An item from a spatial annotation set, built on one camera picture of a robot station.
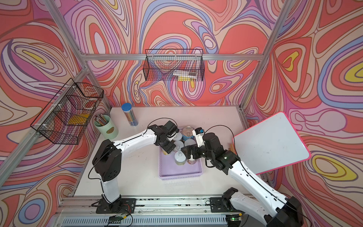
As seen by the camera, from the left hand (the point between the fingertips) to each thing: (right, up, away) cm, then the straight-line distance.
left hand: (168, 145), depth 89 cm
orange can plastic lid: (+13, +2, 0) cm, 14 cm away
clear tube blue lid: (-28, +23, +3) cm, 37 cm away
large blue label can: (+12, +7, +1) cm, 14 cm away
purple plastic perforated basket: (+1, -15, -2) cm, 15 cm away
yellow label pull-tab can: (-3, -5, +1) cm, 6 cm away
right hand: (+13, -1, -14) cm, 19 cm away
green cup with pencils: (-41, +12, +1) cm, 42 cm away
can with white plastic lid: (+14, -9, -5) cm, 18 cm away
